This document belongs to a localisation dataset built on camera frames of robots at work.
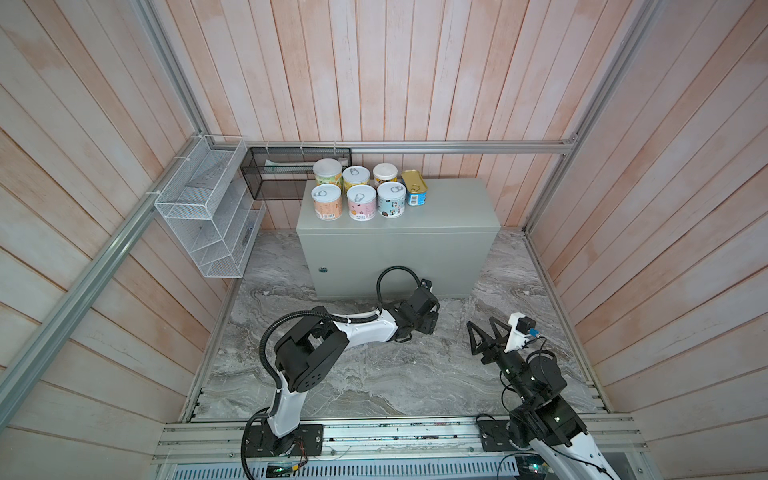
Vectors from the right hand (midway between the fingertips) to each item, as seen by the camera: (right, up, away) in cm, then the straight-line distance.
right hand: (480, 321), depth 75 cm
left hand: (-12, -3, +16) cm, 20 cm away
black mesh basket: (-55, +42, +13) cm, 70 cm away
